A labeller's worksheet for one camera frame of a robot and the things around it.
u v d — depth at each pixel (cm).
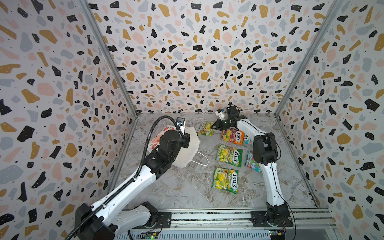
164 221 73
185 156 86
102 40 80
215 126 95
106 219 38
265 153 65
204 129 106
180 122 60
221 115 100
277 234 72
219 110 101
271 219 67
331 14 73
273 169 65
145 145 47
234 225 73
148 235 70
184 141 65
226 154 95
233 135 106
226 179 85
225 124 95
